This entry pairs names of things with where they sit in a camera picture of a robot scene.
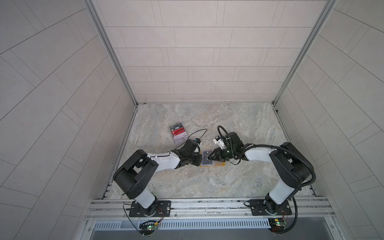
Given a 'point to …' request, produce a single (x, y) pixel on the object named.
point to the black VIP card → (205, 161)
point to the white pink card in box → (180, 138)
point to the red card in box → (175, 132)
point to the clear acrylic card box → (176, 127)
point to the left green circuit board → (147, 228)
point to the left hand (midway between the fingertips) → (205, 157)
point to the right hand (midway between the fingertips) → (210, 159)
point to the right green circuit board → (277, 224)
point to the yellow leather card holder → (217, 163)
